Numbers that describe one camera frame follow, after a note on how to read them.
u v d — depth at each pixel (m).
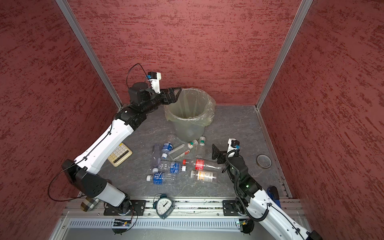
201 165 0.83
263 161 0.92
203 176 0.80
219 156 0.68
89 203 0.73
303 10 0.72
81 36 0.81
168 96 0.62
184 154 0.90
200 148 0.95
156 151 0.92
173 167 0.83
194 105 1.00
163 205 0.71
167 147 0.90
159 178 0.78
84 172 0.40
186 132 0.98
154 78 0.60
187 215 0.73
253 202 0.53
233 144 0.64
